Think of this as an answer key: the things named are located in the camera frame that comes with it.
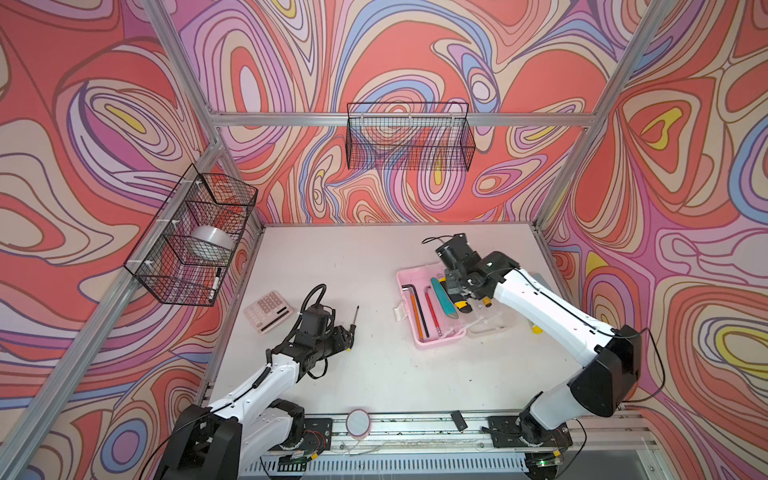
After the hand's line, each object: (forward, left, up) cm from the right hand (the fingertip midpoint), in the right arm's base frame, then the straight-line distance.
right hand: (467, 284), depth 81 cm
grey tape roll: (+7, +65, +15) cm, 67 cm away
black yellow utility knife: (0, +1, -9) cm, 9 cm away
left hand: (-7, +34, -14) cm, 37 cm away
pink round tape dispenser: (-31, +30, -12) cm, 45 cm away
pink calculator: (+2, +60, -15) cm, 62 cm away
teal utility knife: (0, +4, -10) cm, 11 cm away
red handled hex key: (+1, +8, -17) cm, 19 cm away
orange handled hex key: (+1, +13, -18) cm, 22 cm away
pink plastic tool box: (-7, -6, -7) cm, 12 cm away
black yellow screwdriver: (-4, +33, -17) cm, 37 cm away
